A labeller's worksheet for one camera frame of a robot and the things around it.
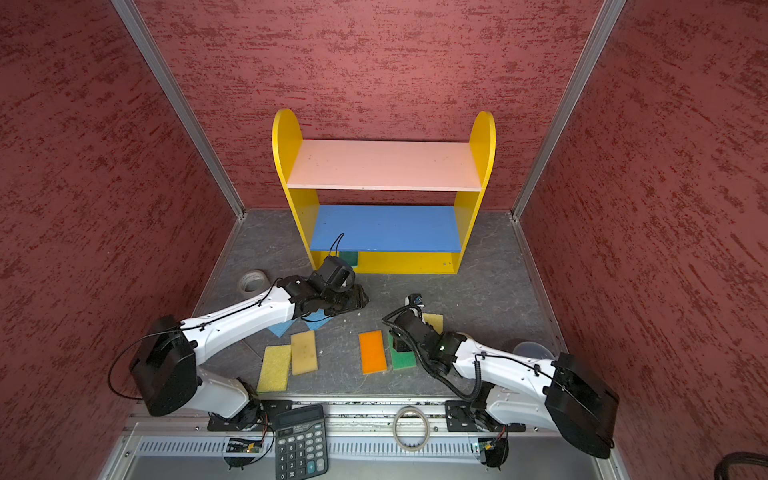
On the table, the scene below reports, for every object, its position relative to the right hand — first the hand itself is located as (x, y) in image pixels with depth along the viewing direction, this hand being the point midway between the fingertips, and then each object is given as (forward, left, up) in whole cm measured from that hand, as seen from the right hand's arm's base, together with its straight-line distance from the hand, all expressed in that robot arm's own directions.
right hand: (399, 337), depth 83 cm
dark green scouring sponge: (+30, +16, -1) cm, 35 cm away
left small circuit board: (-24, +41, -7) cm, 48 cm away
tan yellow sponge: (-4, +27, -3) cm, 28 cm away
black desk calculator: (-25, +24, -2) cm, 35 cm away
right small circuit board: (-26, -20, -6) cm, 33 cm away
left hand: (+6, +11, +6) cm, 14 cm away
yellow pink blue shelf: (+57, +4, -3) cm, 57 cm away
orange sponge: (-2, +8, -5) cm, 10 cm away
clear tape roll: (+22, +50, -4) cm, 55 cm away
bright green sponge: (-6, 0, -3) cm, 6 cm away
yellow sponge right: (+6, -12, -3) cm, 14 cm away
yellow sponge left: (-7, +35, -3) cm, 36 cm away
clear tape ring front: (-22, +2, -4) cm, 22 cm away
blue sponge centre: (+2, +21, +12) cm, 24 cm away
